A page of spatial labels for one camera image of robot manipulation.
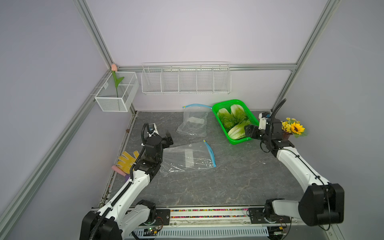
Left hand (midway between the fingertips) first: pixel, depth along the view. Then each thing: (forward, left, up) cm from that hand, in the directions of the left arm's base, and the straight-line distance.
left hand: (161, 133), depth 80 cm
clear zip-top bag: (-3, -16, -23) cm, 28 cm away
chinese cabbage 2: (+23, -51, -13) cm, 57 cm away
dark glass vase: (-5, -68, -2) cm, 69 cm away
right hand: (+3, -51, -2) cm, 51 cm away
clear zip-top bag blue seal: (+28, -20, -23) cm, 41 cm away
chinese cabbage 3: (+7, -47, -13) cm, 49 cm away
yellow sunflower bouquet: (-3, -71, +3) cm, 71 cm away
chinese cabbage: (+18, -42, -13) cm, 47 cm away
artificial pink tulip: (+33, +28, +11) cm, 45 cm away
